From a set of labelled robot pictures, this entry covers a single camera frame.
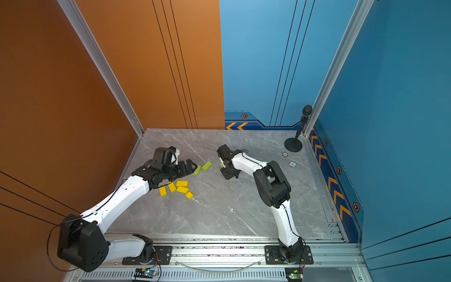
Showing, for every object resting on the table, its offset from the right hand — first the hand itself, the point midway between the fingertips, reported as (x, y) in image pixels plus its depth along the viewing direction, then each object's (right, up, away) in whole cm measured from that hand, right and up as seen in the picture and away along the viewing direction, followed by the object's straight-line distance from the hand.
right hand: (231, 173), depth 100 cm
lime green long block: (-14, +4, +2) cm, 15 cm away
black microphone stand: (+41, +17, +10) cm, 45 cm away
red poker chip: (+34, +11, +9) cm, 37 cm away
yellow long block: (-36, -8, -9) cm, 38 cm away
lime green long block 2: (-6, +5, +3) cm, 8 cm away
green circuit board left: (-35, -36, -29) cm, 58 cm away
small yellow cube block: (-22, -10, -9) cm, 25 cm away
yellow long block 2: (-26, -4, -7) cm, 27 cm away
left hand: (-19, +6, -16) cm, 25 cm away
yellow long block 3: (-26, -7, -8) cm, 28 cm away
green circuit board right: (+26, -37, -29) cm, 53 cm away
